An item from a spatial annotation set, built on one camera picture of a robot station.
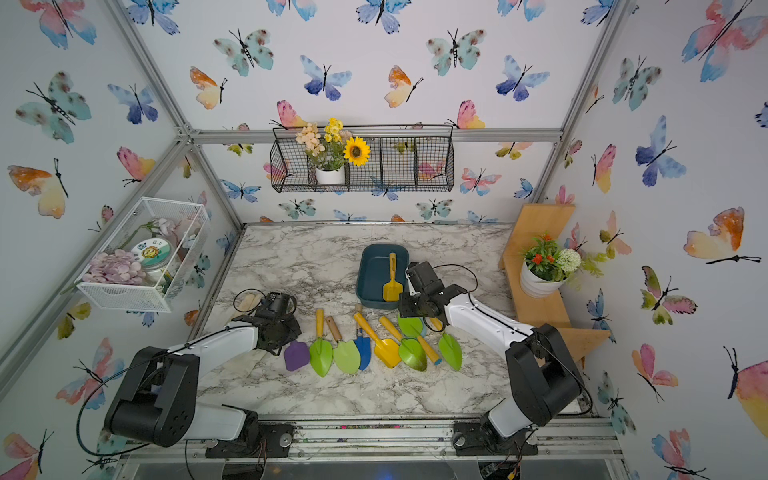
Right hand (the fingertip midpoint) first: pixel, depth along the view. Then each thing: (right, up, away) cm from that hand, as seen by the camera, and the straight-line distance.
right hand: (405, 302), depth 87 cm
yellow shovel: (-4, +2, +14) cm, 14 cm away
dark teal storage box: (-11, +8, +19) cm, 23 cm away
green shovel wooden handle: (-17, -15, +1) cm, 23 cm away
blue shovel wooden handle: (-12, -13, +3) cm, 18 cm away
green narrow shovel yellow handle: (+13, -13, 0) cm, 18 cm away
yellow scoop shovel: (-6, -14, +1) cm, 15 cm away
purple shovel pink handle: (-31, -15, 0) cm, 35 cm away
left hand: (-33, -9, +6) cm, 34 cm away
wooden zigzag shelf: (+36, +23, +3) cm, 43 cm away
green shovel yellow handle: (+2, -14, -1) cm, 14 cm away
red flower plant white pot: (+39, +10, -5) cm, 40 cm away
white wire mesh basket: (-58, +22, -9) cm, 63 cm away
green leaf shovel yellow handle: (-24, -14, -1) cm, 28 cm away
